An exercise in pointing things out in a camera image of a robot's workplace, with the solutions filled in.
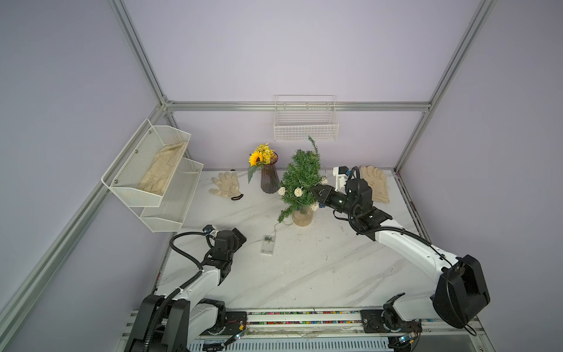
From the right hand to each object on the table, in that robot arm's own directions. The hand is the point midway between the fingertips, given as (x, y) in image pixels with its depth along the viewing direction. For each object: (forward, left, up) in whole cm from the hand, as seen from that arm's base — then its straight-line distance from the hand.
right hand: (311, 191), depth 79 cm
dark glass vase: (+19, +17, -14) cm, 30 cm away
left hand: (-7, +33, -22) cm, 40 cm away
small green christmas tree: (+4, +3, +6) cm, 8 cm away
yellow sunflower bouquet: (+22, +19, 0) cm, 29 cm away
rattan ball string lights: (-2, +5, +2) cm, 5 cm away
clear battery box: (-8, +18, -26) cm, 32 cm away
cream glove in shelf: (+8, +55, +6) cm, 56 cm away
